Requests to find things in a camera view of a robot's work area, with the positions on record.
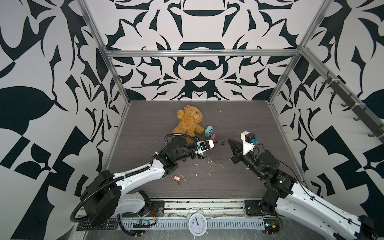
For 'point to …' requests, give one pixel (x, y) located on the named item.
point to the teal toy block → (208, 131)
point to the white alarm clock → (197, 222)
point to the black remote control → (112, 223)
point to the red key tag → (177, 178)
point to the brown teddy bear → (190, 118)
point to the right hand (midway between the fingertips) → (230, 140)
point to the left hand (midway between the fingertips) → (216, 136)
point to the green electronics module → (271, 226)
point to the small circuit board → (144, 223)
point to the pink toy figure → (213, 137)
